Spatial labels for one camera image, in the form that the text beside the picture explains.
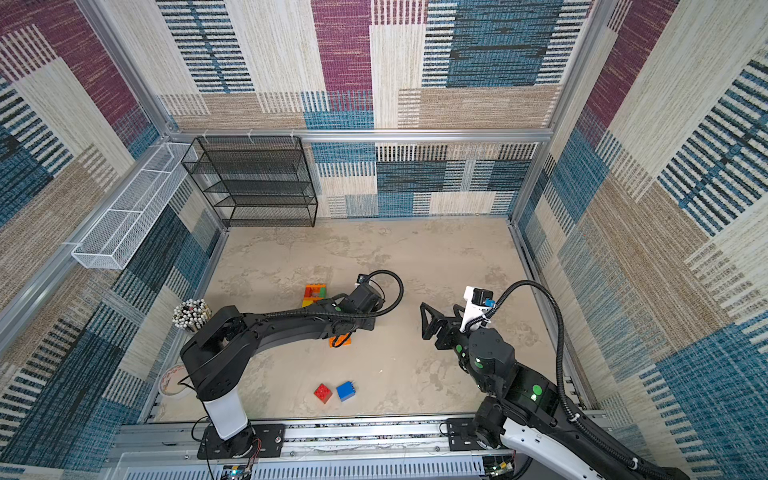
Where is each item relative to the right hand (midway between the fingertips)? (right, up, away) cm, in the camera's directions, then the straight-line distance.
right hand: (439, 312), depth 70 cm
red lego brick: (-28, -22, +8) cm, 37 cm away
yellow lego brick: (-37, -3, +25) cm, 45 cm away
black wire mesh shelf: (-60, +39, +41) cm, 83 cm away
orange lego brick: (-24, -8, +5) cm, 25 cm away
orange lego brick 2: (-36, +2, +30) cm, 46 cm away
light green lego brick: (-33, 0, +29) cm, 44 cm away
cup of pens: (-61, -2, +6) cm, 61 cm away
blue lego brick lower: (-23, -23, +11) cm, 34 cm away
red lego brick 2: (-38, +1, +29) cm, 48 cm away
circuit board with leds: (+14, -36, +1) cm, 38 cm away
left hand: (-17, -6, +22) cm, 28 cm away
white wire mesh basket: (-76, +16, 0) cm, 78 cm away
